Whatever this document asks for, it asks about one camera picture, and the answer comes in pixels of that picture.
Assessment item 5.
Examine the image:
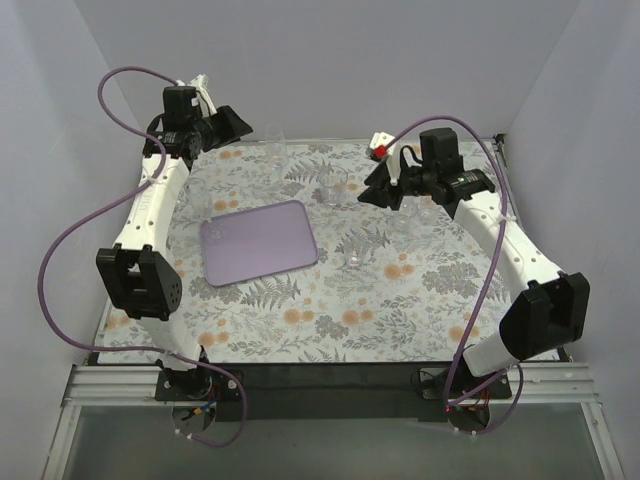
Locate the clear faceted tumbler glass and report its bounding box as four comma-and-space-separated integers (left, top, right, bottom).
318, 165, 348, 206

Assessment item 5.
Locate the tall clear flute glass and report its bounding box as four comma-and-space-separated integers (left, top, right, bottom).
264, 123, 289, 186

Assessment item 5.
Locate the small clear shot glass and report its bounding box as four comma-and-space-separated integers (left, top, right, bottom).
343, 236, 366, 268

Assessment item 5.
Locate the clear stemmed wine glass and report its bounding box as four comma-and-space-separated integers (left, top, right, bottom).
185, 178, 226, 247

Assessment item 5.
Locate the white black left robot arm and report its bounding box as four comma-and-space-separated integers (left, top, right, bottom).
96, 76, 252, 370

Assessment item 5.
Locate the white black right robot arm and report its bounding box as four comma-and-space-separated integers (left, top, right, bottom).
358, 128, 590, 398

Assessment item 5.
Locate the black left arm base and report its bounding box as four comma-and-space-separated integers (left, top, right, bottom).
154, 360, 245, 402

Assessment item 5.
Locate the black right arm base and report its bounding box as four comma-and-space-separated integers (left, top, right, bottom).
410, 367, 512, 401

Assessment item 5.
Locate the purple rectangular tray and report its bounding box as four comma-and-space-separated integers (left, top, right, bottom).
200, 200, 319, 287

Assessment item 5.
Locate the tall clear drinking glass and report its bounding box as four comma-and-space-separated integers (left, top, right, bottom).
391, 197, 417, 231

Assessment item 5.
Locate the clear stemmed goblet glass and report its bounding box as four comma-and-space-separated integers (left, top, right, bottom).
416, 196, 438, 225

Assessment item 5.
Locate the floral patterned table mat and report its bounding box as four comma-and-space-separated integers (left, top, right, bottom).
98, 141, 526, 364

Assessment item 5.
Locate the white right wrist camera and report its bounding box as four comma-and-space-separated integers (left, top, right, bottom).
367, 132, 402, 187

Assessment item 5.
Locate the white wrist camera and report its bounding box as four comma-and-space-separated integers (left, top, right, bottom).
186, 74, 217, 117
367, 132, 402, 187

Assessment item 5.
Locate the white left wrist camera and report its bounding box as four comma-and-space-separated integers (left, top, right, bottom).
186, 74, 217, 117

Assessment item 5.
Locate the aluminium table frame rail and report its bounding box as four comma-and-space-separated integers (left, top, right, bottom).
42, 142, 166, 480

